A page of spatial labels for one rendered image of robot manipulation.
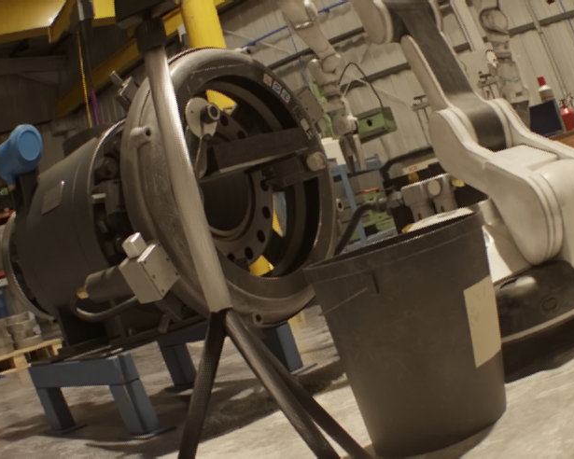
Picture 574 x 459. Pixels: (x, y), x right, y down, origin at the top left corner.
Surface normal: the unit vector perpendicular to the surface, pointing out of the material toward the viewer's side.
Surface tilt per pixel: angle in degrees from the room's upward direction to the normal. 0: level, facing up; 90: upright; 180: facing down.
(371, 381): 93
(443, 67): 75
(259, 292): 90
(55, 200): 62
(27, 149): 90
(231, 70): 90
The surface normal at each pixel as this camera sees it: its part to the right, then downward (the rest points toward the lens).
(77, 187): -0.62, -0.26
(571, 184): 0.03, -0.48
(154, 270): 0.78, -0.25
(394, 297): -0.27, 0.13
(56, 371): -0.55, 0.16
